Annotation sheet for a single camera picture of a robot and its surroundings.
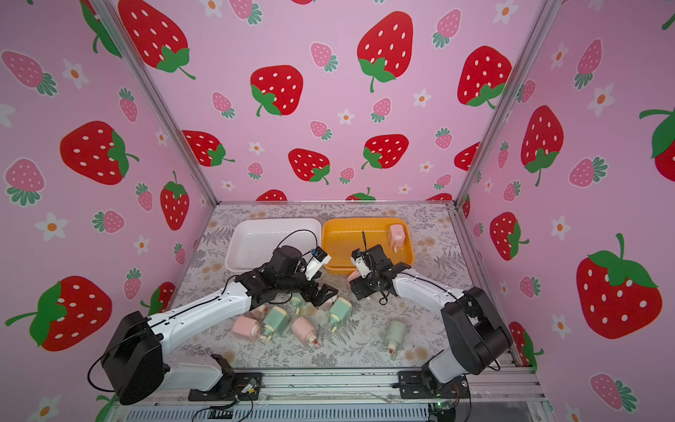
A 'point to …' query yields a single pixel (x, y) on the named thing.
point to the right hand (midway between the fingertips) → (369, 278)
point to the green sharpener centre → (339, 313)
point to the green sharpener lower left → (277, 320)
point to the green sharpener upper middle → (297, 301)
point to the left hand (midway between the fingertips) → (330, 281)
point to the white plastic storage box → (251, 242)
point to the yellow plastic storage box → (343, 236)
